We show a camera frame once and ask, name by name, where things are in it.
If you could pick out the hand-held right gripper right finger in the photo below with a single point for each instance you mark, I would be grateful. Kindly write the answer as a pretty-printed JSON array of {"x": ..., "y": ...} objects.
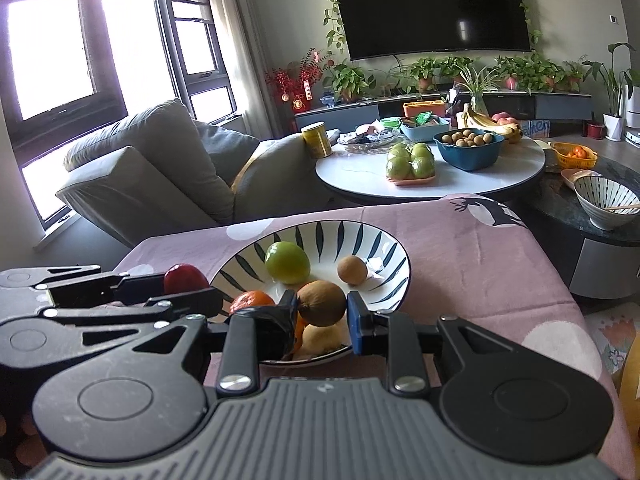
[{"x": 355, "y": 320}]

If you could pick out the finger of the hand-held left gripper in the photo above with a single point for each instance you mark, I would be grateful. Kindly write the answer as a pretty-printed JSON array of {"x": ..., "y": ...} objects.
[
  {"x": 150, "y": 310},
  {"x": 90, "y": 282}
]

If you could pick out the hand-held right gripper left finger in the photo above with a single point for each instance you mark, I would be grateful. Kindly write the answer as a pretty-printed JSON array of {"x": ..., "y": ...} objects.
[{"x": 289, "y": 310}]

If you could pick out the orange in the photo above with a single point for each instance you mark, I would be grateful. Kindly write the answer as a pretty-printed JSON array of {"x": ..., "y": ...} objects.
[
  {"x": 299, "y": 334},
  {"x": 251, "y": 301}
]

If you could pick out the brown kiwi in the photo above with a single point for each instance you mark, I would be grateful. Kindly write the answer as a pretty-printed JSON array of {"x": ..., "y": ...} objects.
[
  {"x": 351, "y": 269},
  {"x": 322, "y": 302}
]

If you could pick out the yellowish tan round fruit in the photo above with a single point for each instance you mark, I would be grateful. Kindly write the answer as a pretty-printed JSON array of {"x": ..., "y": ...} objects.
[{"x": 325, "y": 337}]

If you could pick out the red apple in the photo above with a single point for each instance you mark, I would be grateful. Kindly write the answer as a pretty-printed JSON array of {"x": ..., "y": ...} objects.
[{"x": 185, "y": 279}]

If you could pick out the striped shallow white bowl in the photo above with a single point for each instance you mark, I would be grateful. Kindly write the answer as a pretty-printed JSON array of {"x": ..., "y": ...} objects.
[{"x": 350, "y": 240}]

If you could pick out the clear plastic wrapper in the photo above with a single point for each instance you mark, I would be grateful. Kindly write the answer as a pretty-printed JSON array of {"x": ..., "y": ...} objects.
[{"x": 376, "y": 267}]

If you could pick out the grey sofa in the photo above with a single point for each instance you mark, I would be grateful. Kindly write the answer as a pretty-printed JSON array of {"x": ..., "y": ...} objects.
[{"x": 140, "y": 160}]

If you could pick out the grey cushion with yellow edge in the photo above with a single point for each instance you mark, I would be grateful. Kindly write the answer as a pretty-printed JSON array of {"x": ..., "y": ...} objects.
[{"x": 275, "y": 175}]

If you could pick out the white round table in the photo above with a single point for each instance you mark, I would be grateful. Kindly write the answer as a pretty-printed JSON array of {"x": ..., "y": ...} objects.
[{"x": 350, "y": 175}]

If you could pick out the orange foam tray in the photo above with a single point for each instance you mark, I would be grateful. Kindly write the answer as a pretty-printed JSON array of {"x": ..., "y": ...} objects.
[{"x": 412, "y": 182}]

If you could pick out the yellow can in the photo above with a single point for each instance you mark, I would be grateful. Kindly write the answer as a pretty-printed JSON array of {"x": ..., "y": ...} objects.
[{"x": 316, "y": 141}]

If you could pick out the grey pillow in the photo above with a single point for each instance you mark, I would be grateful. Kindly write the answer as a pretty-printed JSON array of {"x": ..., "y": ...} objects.
[{"x": 225, "y": 147}]

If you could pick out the glass plate of snacks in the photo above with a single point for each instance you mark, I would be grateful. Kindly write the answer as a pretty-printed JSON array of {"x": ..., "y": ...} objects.
[{"x": 367, "y": 141}]

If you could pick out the blue bowl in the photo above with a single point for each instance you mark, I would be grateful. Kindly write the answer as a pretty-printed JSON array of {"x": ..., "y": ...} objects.
[{"x": 467, "y": 157}]

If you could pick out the green lidded container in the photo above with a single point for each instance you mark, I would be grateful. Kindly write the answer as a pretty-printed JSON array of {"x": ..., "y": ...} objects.
[{"x": 391, "y": 123}]

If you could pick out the blue basket of snacks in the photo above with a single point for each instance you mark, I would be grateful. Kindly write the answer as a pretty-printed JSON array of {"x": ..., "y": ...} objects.
[{"x": 425, "y": 131}]

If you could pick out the pile of brown nuts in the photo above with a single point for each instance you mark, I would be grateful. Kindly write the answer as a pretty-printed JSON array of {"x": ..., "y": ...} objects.
[{"x": 465, "y": 137}]

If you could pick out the blue white porcelain ornament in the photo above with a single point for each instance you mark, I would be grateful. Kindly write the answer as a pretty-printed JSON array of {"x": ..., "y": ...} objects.
[{"x": 327, "y": 100}]

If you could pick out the orange box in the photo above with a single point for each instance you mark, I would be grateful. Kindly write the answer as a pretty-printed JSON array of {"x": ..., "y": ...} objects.
[{"x": 424, "y": 109}]

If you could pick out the dark round table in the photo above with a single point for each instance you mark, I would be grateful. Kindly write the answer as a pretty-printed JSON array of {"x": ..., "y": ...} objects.
[{"x": 550, "y": 210}]

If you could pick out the red festive decoration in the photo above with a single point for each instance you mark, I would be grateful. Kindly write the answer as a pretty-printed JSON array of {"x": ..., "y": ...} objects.
[{"x": 295, "y": 80}]

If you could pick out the dark bottle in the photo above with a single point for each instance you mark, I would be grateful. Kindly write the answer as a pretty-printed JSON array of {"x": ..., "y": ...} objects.
[{"x": 454, "y": 105}]

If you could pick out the green potted plant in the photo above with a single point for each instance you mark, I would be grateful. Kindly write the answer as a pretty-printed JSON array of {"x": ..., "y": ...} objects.
[
  {"x": 424, "y": 72},
  {"x": 455, "y": 67},
  {"x": 347, "y": 80},
  {"x": 542, "y": 70},
  {"x": 574, "y": 74},
  {"x": 510, "y": 70}
]

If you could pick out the bunch of bananas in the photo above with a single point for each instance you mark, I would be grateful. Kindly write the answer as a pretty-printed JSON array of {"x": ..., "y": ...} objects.
[{"x": 487, "y": 122}]

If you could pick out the pink peaches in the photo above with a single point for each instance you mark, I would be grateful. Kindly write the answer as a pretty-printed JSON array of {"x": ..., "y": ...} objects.
[{"x": 505, "y": 118}]

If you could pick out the pink plate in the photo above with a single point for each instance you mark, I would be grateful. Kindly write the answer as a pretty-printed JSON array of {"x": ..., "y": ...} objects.
[{"x": 569, "y": 176}]

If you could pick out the floral rug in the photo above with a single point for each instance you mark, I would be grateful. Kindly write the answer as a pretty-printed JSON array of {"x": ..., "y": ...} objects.
[{"x": 612, "y": 335}]

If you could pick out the spider plant in vase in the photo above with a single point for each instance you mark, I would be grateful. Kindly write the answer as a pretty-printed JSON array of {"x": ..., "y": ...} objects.
[{"x": 476, "y": 87}]

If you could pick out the blue lettered box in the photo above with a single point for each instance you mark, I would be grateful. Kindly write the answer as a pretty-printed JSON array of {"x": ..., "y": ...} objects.
[{"x": 535, "y": 128}]

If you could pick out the orange plastic basket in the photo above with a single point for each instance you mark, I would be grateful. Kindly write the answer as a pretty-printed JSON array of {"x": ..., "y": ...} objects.
[{"x": 567, "y": 161}]

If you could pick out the striped deep bowl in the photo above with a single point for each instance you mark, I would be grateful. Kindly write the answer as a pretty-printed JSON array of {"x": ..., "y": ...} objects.
[{"x": 602, "y": 217}]

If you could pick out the dark framed narrow window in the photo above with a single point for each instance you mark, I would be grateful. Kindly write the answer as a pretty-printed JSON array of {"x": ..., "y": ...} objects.
[{"x": 195, "y": 35}]

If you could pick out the beige curtain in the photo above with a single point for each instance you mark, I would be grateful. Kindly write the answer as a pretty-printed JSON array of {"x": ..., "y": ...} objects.
[{"x": 240, "y": 45}]

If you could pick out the tangerine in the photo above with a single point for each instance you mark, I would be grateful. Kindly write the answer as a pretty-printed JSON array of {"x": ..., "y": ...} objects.
[{"x": 579, "y": 152}]

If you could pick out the yellow stool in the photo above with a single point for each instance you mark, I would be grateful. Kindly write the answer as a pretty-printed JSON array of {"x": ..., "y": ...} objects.
[{"x": 631, "y": 400}]

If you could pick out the wooden chopstick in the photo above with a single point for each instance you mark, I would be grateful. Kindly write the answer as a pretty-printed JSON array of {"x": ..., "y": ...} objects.
[{"x": 625, "y": 207}]

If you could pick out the green hanging vine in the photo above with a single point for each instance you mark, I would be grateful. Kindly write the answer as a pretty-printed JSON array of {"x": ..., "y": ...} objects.
[{"x": 332, "y": 15}]

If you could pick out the grey television cabinet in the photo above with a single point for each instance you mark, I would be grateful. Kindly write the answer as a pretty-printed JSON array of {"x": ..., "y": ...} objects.
[{"x": 565, "y": 105}]

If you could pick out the small red pot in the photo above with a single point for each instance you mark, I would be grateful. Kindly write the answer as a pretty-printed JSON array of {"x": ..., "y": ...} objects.
[{"x": 595, "y": 130}]

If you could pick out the tall plant in white pot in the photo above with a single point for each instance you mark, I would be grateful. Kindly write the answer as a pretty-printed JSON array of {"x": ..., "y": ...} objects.
[{"x": 612, "y": 127}]

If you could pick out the black television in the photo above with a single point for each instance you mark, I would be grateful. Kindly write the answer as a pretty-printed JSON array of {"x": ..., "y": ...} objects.
[{"x": 435, "y": 7}]

